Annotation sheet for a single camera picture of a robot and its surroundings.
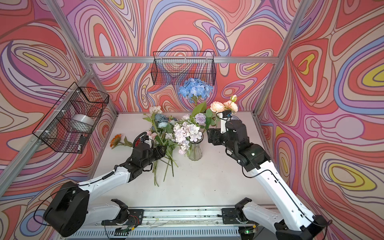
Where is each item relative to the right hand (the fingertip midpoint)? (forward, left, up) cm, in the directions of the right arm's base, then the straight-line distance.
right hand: (216, 132), depth 69 cm
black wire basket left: (+8, +73, 0) cm, 74 cm away
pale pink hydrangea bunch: (+1, +15, -1) cm, 15 cm away
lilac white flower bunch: (+19, +32, -22) cm, 43 cm away
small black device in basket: (+1, +66, -4) cm, 66 cm away
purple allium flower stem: (+8, +7, +2) cm, 11 cm away
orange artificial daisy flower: (+14, +62, -24) cm, 68 cm away
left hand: (+4, +27, -19) cm, 33 cm away
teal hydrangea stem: (+27, +32, -20) cm, 46 cm away
